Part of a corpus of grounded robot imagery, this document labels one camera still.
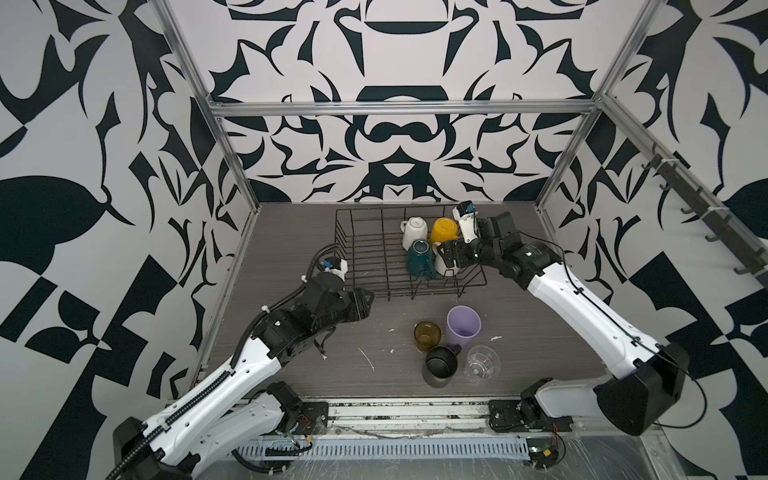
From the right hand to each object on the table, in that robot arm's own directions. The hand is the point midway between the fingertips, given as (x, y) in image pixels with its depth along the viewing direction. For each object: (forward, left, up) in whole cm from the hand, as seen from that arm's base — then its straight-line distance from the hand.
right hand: (453, 241), depth 77 cm
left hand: (-12, +22, -3) cm, 25 cm away
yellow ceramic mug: (+15, -1, -13) cm, 20 cm away
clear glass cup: (-23, -8, -24) cm, 34 cm away
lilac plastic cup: (-15, -3, -17) cm, 23 cm away
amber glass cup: (-15, +6, -24) cm, 29 cm away
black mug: (-23, +3, -24) cm, 34 cm away
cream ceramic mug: (+15, +9, -12) cm, 21 cm away
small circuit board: (-42, -19, -27) cm, 53 cm away
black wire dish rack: (+19, +23, -24) cm, 38 cm away
